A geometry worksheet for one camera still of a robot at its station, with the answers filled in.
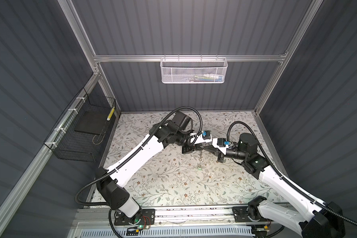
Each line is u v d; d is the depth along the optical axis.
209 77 0.91
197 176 0.87
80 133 0.73
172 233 0.77
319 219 0.39
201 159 0.73
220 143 0.57
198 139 0.57
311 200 0.42
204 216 0.75
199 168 0.87
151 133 0.49
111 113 0.82
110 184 0.40
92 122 0.78
